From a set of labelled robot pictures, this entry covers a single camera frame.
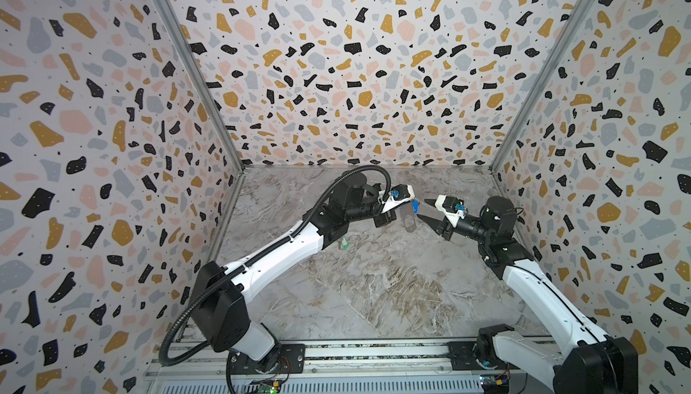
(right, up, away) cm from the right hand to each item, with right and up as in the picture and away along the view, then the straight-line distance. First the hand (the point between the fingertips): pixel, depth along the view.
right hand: (425, 203), depth 73 cm
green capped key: (-24, -16, +25) cm, 37 cm away
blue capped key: (-3, 0, -1) cm, 3 cm away
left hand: (-4, +3, -3) cm, 6 cm away
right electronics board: (+18, -48, -1) cm, 52 cm away
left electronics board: (-41, -48, -3) cm, 64 cm away
